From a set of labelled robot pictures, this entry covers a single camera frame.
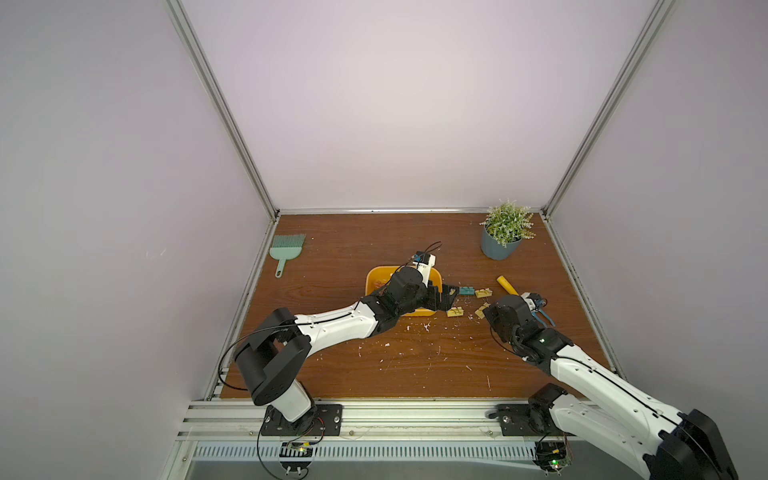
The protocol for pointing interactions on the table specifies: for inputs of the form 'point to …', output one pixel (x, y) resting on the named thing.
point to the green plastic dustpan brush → (284, 248)
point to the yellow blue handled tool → (536, 313)
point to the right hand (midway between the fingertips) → (486, 300)
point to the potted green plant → (507, 223)
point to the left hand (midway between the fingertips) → (452, 288)
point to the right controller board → (552, 456)
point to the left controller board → (296, 456)
